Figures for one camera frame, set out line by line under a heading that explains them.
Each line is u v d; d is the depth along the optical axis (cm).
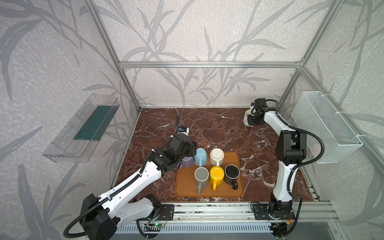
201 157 84
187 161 84
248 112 101
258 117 77
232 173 77
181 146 57
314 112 69
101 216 38
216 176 76
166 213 73
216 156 85
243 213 75
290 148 56
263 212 73
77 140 63
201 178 74
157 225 71
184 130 68
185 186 81
